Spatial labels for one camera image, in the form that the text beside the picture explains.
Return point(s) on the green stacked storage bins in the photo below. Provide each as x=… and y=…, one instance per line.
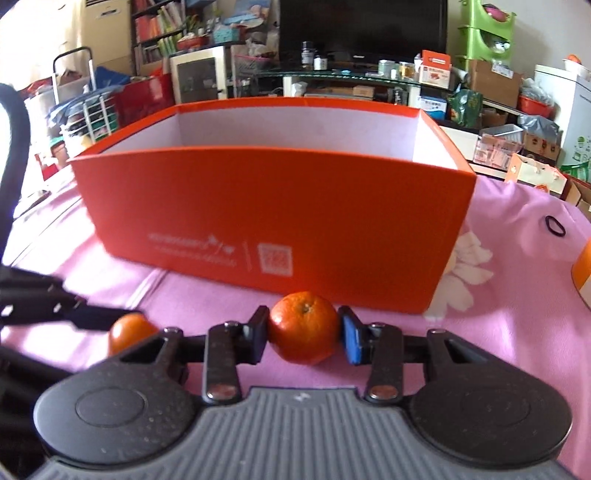
x=486, y=32

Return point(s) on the black bookshelf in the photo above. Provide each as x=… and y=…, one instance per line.
x=156, y=27

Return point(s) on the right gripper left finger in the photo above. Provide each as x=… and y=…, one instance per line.
x=228, y=345

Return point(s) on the white tv stand cabinet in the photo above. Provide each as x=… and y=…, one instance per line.
x=476, y=105

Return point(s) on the white wire cart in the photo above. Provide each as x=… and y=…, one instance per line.
x=86, y=118

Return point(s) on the orange white gift box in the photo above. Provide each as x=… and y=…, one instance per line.
x=536, y=174

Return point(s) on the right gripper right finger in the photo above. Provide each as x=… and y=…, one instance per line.
x=381, y=346

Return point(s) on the black flat screen television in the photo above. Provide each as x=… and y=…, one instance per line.
x=361, y=33

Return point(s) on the pink floral tablecloth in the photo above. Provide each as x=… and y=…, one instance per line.
x=509, y=289

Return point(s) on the orange cardboard box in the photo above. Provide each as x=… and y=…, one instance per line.
x=358, y=201

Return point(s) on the red gift bag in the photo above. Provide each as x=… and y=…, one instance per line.
x=140, y=99

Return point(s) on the orange mandarin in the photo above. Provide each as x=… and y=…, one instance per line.
x=304, y=328
x=129, y=330

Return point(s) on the white standing air conditioner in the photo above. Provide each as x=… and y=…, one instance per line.
x=106, y=30

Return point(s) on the orange white canister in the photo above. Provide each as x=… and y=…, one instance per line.
x=581, y=274

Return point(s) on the white small refrigerator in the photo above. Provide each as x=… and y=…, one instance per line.
x=571, y=94

